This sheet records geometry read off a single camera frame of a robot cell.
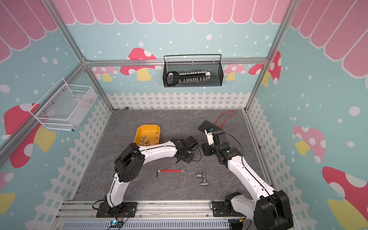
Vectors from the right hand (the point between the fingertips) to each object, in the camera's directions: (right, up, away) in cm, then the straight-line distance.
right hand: (206, 144), depth 84 cm
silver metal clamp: (-3, -19, +1) cm, 19 cm away
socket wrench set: (-20, +41, +5) cm, 46 cm away
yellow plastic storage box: (-41, +4, +20) cm, 46 cm away
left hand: (-12, -11, +8) cm, 18 cm away
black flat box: (+3, +12, +25) cm, 28 cm away
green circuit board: (-49, -39, -11) cm, 64 cm away
